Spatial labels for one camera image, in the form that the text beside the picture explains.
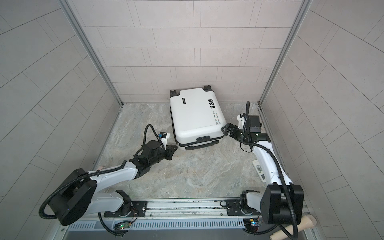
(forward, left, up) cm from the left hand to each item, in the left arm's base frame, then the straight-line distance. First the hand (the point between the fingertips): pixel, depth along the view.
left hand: (180, 145), depth 84 cm
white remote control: (-9, -44, -8) cm, 46 cm away
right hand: (+6, -26, +8) cm, 28 cm away
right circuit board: (-34, -36, -8) cm, 50 cm away
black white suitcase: (+11, -9, +11) cm, 18 cm away
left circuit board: (-36, +21, -4) cm, 42 cm away
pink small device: (-10, +44, -7) cm, 46 cm away
